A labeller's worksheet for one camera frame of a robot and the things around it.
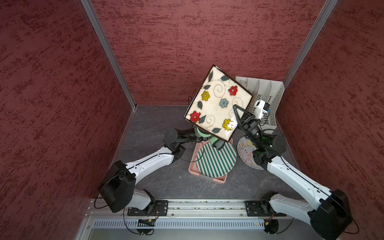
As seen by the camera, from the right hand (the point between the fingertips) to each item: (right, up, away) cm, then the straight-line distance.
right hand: (230, 110), depth 55 cm
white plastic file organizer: (+38, +15, +46) cm, 61 cm away
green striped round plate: (-3, -29, +31) cm, 42 cm away
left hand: (-3, -9, +1) cm, 10 cm away
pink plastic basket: (-14, -34, +32) cm, 48 cm away
